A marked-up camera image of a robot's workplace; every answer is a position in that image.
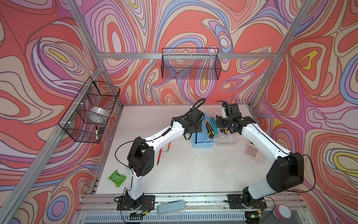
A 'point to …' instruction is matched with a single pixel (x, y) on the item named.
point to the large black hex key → (196, 138)
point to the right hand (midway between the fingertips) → (221, 123)
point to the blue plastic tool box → (206, 138)
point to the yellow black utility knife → (211, 133)
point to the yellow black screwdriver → (225, 131)
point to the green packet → (118, 179)
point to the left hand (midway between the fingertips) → (200, 126)
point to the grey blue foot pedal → (169, 207)
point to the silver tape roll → (100, 111)
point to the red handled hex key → (160, 156)
